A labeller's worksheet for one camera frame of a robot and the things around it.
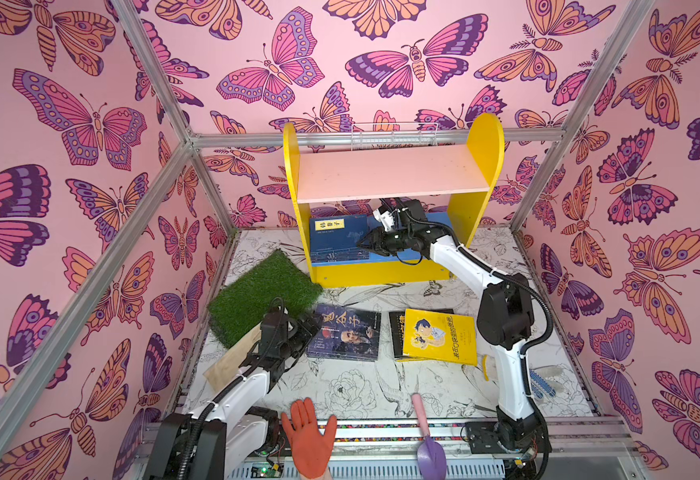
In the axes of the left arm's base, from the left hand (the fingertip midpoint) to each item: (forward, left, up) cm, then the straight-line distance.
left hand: (319, 321), depth 87 cm
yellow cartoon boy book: (-3, -35, -4) cm, 35 cm away
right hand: (+19, -12, +13) cm, 26 cm away
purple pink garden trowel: (-33, -28, -5) cm, 44 cm away
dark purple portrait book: (-2, -7, -5) cm, 9 cm away
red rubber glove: (-31, 0, -5) cm, 31 cm away
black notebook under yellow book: (+1, -23, -4) cm, 23 cm away
